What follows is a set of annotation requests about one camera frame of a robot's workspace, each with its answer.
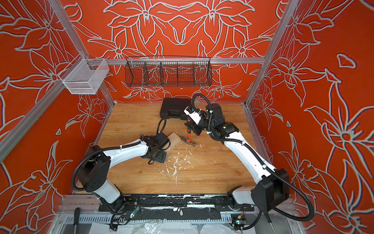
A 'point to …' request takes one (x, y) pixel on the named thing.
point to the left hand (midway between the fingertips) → (157, 155)
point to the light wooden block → (175, 140)
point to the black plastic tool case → (174, 108)
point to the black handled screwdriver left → (76, 216)
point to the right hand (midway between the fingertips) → (187, 119)
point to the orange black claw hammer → (188, 140)
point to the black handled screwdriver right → (270, 221)
